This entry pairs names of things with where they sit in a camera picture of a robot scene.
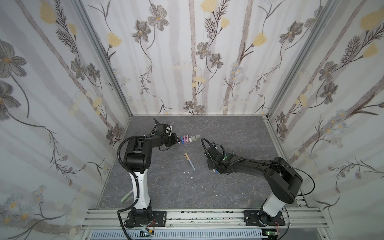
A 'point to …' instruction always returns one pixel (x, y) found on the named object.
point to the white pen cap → (190, 140)
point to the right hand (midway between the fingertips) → (208, 157)
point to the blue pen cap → (182, 140)
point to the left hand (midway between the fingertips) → (177, 135)
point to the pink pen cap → (187, 138)
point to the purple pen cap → (184, 139)
